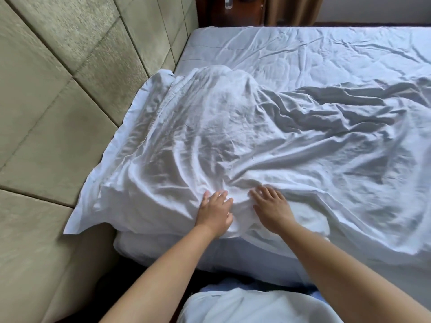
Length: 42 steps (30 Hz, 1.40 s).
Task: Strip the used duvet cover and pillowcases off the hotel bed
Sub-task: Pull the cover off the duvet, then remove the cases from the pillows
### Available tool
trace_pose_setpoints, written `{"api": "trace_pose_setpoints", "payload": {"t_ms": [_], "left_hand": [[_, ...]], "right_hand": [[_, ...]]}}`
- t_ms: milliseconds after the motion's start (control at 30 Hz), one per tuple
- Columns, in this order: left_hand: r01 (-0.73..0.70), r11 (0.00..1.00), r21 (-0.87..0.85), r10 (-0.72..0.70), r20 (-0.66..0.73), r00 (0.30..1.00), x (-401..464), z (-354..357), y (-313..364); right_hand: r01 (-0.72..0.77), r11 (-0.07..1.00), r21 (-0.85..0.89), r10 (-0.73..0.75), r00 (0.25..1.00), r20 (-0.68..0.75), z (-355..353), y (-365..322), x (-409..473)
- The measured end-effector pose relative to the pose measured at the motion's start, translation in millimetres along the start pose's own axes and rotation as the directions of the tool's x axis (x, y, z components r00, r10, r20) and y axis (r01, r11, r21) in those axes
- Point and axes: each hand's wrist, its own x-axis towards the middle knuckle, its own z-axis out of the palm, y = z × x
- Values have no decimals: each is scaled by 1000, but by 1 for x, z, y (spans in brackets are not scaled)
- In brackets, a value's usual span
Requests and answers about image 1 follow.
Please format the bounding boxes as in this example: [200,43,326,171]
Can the person's right hand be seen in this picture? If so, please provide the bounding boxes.
[248,185,299,235]

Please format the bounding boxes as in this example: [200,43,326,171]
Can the person's left hand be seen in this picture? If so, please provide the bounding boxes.
[195,190,235,239]

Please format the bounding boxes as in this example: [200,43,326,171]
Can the white duvet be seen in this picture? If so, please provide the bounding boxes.
[63,65,431,266]

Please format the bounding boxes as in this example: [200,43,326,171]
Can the white bed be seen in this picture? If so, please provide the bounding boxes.
[113,26,431,300]

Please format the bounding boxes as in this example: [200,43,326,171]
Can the person's left forearm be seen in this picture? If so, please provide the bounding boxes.
[99,224,216,323]

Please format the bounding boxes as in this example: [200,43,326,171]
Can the person's right forearm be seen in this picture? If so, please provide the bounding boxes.
[279,221,431,323]

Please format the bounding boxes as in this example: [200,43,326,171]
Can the person's blue jeans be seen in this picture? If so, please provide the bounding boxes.
[198,278,329,305]

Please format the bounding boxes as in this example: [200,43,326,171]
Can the person's white shirt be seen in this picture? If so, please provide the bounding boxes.
[176,287,343,323]

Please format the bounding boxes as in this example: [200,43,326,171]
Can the beige padded headboard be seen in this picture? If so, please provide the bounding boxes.
[0,0,199,323]

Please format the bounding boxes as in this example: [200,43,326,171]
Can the wooden nightstand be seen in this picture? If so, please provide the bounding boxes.
[195,0,267,28]

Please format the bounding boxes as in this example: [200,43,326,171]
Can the beige curtain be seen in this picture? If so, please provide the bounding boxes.
[264,0,325,27]

